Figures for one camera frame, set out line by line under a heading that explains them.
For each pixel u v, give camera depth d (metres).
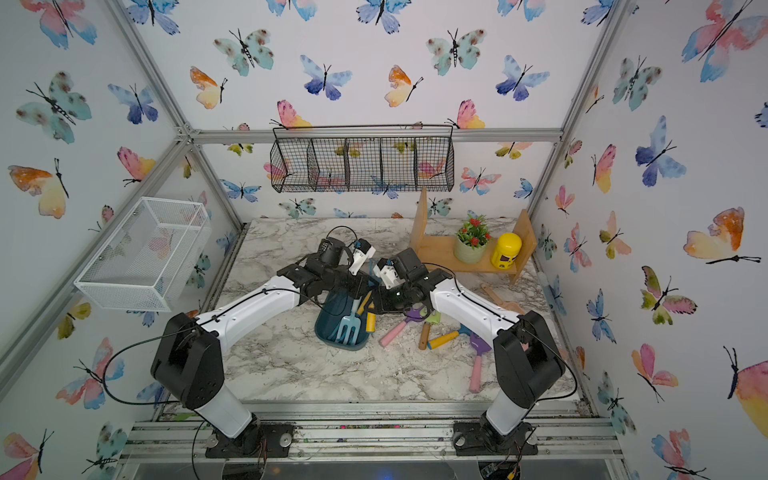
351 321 0.93
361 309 0.95
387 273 0.79
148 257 0.85
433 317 0.70
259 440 0.72
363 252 0.76
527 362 0.45
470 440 0.73
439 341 0.90
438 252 1.04
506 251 0.91
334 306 0.97
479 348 0.88
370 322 0.81
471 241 0.91
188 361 0.44
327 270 0.68
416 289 0.63
